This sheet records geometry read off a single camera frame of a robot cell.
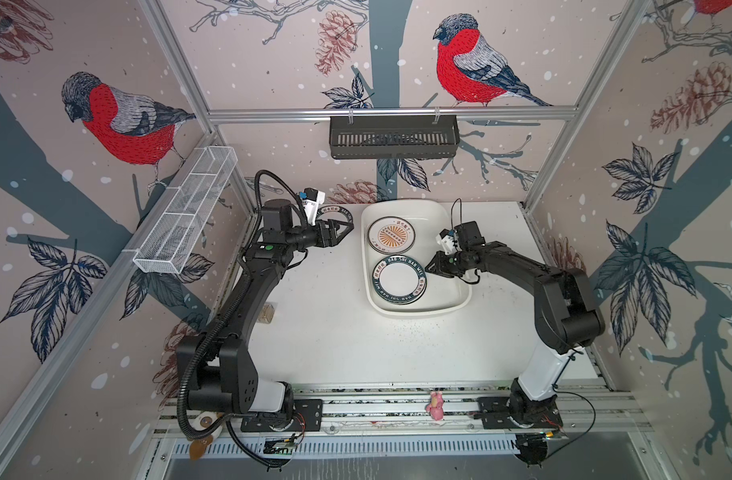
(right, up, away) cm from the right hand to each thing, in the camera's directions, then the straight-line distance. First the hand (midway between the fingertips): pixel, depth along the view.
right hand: (429, 265), depth 95 cm
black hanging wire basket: (-11, +44, +9) cm, 47 cm away
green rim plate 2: (-9, -5, +4) cm, 11 cm away
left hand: (-24, +14, -18) cm, 33 cm away
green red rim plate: (-9, -9, -2) cm, 13 cm away
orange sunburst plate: (-12, +9, +16) cm, 22 cm away
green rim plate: (-34, +19, +25) cm, 46 cm away
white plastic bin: (+4, -9, -2) cm, 10 cm away
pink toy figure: (-2, -33, -22) cm, 39 cm away
